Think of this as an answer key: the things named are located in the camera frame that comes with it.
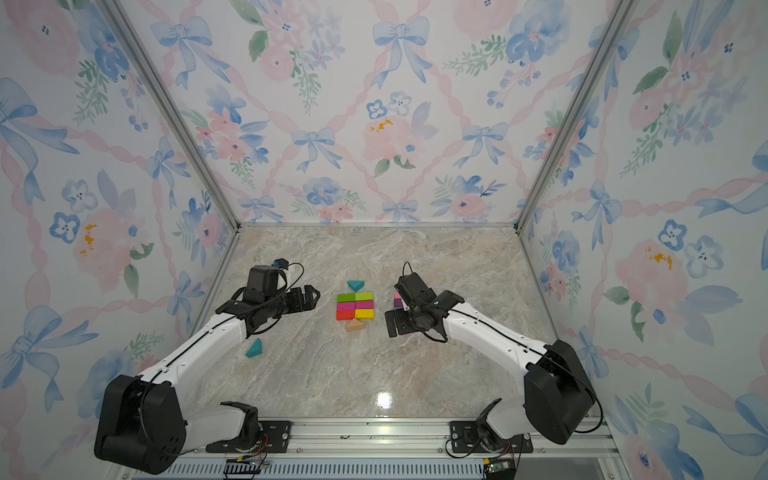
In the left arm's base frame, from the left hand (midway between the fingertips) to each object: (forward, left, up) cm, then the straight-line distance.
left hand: (310, 293), depth 86 cm
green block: (+6, -8, -13) cm, 17 cm away
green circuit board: (-40, -50, -16) cm, 66 cm away
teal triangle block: (+10, -11, -11) cm, 18 cm away
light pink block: (-10, -25, +16) cm, 31 cm away
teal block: (-12, +16, -11) cm, 23 cm away
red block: (0, -9, -12) cm, 15 cm away
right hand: (-7, -27, -3) cm, 28 cm away
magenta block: (+2, -9, -10) cm, 14 cm away
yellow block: (0, -15, -12) cm, 19 cm away
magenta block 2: (+3, -15, -12) cm, 19 cm away
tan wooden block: (-4, -12, -11) cm, 17 cm away
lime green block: (+7, -14, -13) cm, 20 cm away
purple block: (+4, -26, -12) cm, 29 cm away
